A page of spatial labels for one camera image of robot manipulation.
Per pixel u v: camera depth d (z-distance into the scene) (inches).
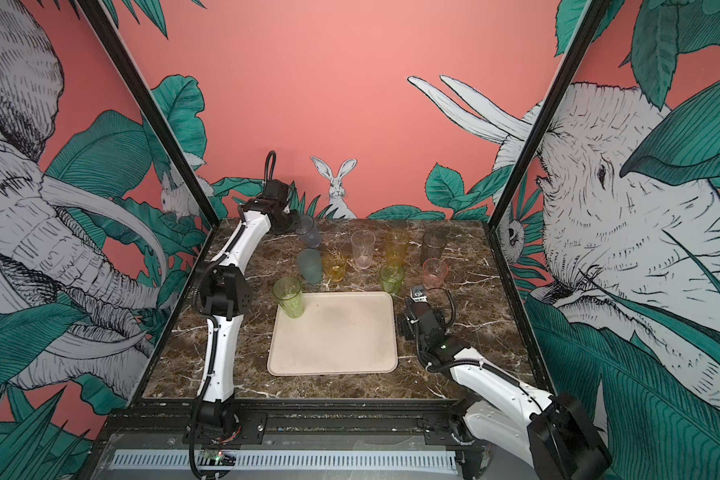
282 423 30.1
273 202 31.0
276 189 32.7
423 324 24.9
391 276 41.1
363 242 39.4
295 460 27.6
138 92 32.3
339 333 35.8
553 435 15.6
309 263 41.9
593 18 27.5
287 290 36.5
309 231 39.7
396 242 41.9
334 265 41.1
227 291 24.7
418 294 29.3
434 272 41.0
